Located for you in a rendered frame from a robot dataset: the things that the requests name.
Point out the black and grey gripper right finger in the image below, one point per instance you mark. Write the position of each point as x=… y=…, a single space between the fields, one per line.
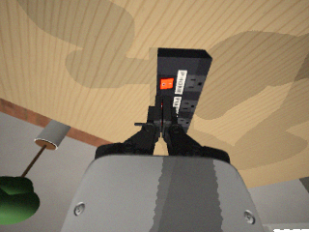
x=178 y=142

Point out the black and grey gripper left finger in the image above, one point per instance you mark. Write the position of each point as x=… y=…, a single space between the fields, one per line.
x=143 y=142

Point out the black power strip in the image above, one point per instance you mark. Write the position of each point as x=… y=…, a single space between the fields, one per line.
x=181 y=74

